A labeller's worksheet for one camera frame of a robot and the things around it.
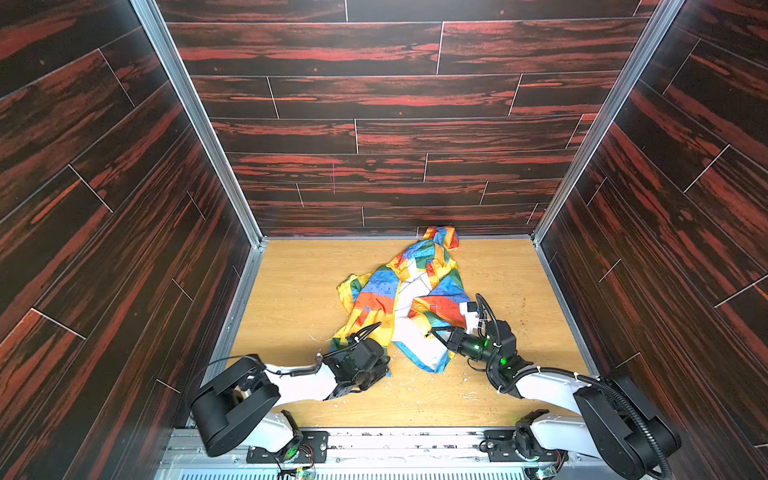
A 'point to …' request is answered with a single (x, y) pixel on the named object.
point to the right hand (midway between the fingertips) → (435, 327)
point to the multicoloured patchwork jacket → (410, 306)
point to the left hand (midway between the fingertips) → (393, 368)
